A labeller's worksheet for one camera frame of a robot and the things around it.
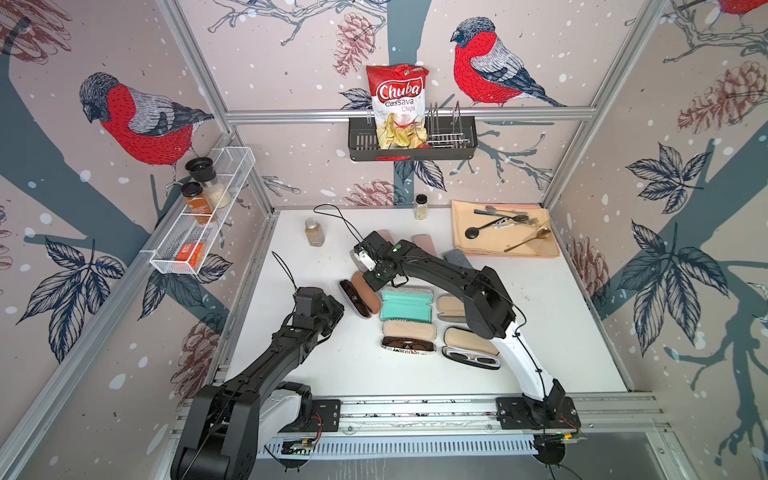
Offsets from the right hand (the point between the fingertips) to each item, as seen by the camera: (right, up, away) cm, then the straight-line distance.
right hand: (370, 279), depth 95 cm
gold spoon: (+64, +15, +15) cm, 68 cm away
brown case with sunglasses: (-3, -5, -2) cm, 6 cm away
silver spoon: (+49, +25, +24) cm, 60 cm away
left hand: (-6, -4, -7) cm, 10 cm away
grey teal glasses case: (+30, +7, +7) cm, 32 cm away
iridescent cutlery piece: (+51, +23, +23) cm, 60 cm away
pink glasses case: (+5, +15, +15) cm, 22 cm away
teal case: (+13, -8, -4) cm, 16 cm away
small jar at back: (+18, +25, +17) cm, 36 cm away
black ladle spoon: (+39, +16, +18) cm, 45 cm away
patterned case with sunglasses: (+12, -15, -11) cm, 22 cm away
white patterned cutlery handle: (+53, +19, +21) cm, 60 cm away
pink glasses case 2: (+19, +12, +14) cm, 27 cm away
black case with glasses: (+28, -17, -13) cm, 35 cm away
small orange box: (-37, +11, -31) cm, 49 cm away
